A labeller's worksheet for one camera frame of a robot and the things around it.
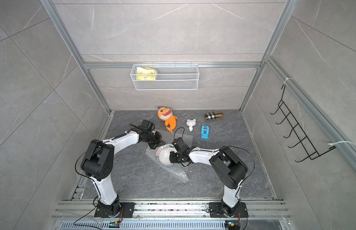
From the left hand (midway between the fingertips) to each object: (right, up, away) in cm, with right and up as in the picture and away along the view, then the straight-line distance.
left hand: (168, 140), depth 92 cm
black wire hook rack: (+63, +3, -31) cm, 70 cm away
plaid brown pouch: (+35, +17, +21) cm, 44 cm away
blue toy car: (+26, +4, +12) cm, 29 cm away
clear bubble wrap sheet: (+6, -17, -8) cm, 20 cm away
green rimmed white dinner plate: (-4, -9, +1) cm, 10 cm away
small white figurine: (+16, +11, +15) cm, 25 cm away
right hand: (+2, -12, -1) cm, 12 cm away
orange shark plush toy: (-3, +18, +15) cm, 24 cm away
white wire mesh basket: (-3, +45, +9) cm, 46 cm away
